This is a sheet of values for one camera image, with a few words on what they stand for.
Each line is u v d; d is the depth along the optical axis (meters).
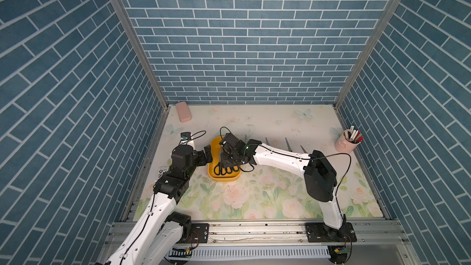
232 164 0.76
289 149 1.00
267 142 1.04
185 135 0.66
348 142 0.91
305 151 0.99
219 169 0.91
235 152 0.65
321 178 0.50
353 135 0.94
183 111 1.16
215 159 0.70
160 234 0.57
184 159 0.56
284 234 0.75
